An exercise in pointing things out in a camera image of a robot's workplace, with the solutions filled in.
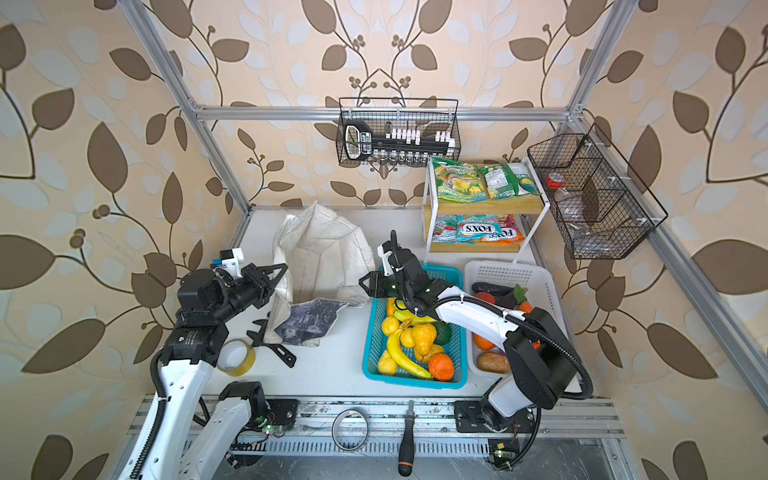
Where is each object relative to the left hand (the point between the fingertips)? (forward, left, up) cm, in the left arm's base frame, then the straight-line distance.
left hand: (288, 265), depth 69 cm
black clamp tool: (-11, +8, -29) cm, 32 cm away
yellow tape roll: (-15, +15, -27) cm, 34 cm away
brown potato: (-14, -51, -23) cm, 58 cm away
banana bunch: (-2, -29, -24) cm, 37 cm away
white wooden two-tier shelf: (+17, -59, +4) cm, 62 cm away
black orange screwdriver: (-32, -29, -27) cm, 51 cm away
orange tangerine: (-15, -37, -22) cm, 46 cm away
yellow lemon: (-4, -24, -24) cm, 34 cm away
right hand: (+4, -17, -14) cm, 22 cm away
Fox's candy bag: (+20, -48, -8) cm, 53 cm away
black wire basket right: (+18, -77, +5) cm, 79 cm away
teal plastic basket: (+11, -42, -20) cm, 48 cm away
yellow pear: (-8, -33, -20) cm, 39 cm away
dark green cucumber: (+10, -54, -25) cm, 60 cm away
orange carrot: (+6, -63, -23) cm, 67 cm away
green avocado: (-6, -39, -23) cm, 45 cm away
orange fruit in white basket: (-8, -49, -24) cm, 55 cm away
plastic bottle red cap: (+27, -68, +5) cm, 73 cm away
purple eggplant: (+5, -58, -23) cm, 63 cm away
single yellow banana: (-10, -25, -24) cm, 36 cm away
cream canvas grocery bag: (+19, -2, -27) cm, 33 cm away
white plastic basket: (+12, -69, -22) cm, 73 cm away
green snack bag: (+24, -41, +6) cm, 48 cm away
